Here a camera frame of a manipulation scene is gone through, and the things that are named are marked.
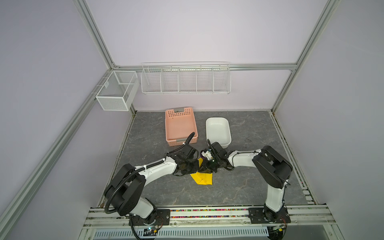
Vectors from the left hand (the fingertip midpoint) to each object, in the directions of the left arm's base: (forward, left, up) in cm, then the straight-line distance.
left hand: (198, 171), depth 85 cm
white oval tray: (+32, -17, -5) cm, 36 cm away
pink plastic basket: (+40, +12, -5) cm, 42 cm away
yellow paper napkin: (-3, -2, -4) cm, 5 cm away
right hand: (+1, 0, -4) cm, 4 cm away
